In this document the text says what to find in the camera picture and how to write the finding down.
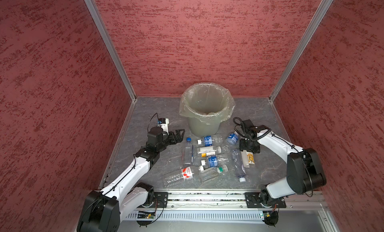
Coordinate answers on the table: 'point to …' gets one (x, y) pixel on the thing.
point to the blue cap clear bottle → (188, 152)
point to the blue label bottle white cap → (233, 138)
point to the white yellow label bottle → (208, 150)
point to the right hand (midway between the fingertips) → (246, 152)
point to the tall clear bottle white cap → (236, 160)
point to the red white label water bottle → (186, 175)
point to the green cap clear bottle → (208, 173)
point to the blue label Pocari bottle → (213, 160)
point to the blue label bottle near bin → (214, 140)
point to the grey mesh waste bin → (199, 129)
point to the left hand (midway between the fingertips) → (179, 134)
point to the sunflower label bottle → (248, 158)
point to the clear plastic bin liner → (207, 103)
